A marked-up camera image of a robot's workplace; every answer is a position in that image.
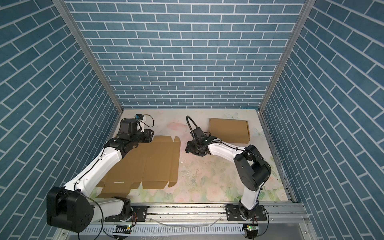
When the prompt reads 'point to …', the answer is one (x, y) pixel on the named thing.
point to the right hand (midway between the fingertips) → (188, 148)
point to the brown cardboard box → (230, 130)
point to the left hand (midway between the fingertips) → (152, 131)
